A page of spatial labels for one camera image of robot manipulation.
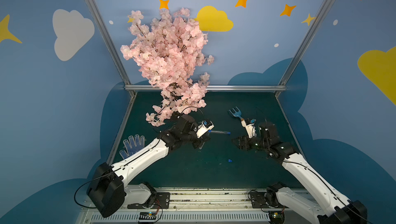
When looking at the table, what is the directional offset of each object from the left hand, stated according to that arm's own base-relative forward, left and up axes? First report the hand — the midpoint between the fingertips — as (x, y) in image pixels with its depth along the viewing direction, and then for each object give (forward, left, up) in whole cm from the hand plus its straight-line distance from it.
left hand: (208, 134), depth 78 cm
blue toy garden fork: (+26, -21, -17) cm, 38 cm away
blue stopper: (+12, -15, -19) cm, 27 cm away
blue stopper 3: (+1, -20, +11) cm, 23 cm away
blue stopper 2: (-7, -13, -18) cm, 23 cm away
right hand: (0, -16, -2) cm, 16 cm away
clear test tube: (+12, -8, -18) cm, 23 cm away
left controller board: (-34, +29, -21) cm, 49 cm away
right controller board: (-33, -34, -21) cm, 51 cm away
